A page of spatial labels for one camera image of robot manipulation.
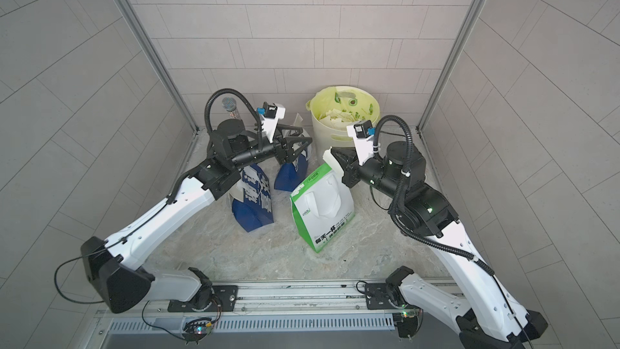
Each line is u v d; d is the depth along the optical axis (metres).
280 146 0.54
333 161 0.59
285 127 0.62
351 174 0.50
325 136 0.82
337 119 0.92
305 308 0.71
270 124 0.54
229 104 0.83
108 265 0.37
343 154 0.53
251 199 0.76
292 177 0.85
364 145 0.48
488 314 0.36
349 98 0.96
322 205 0.74
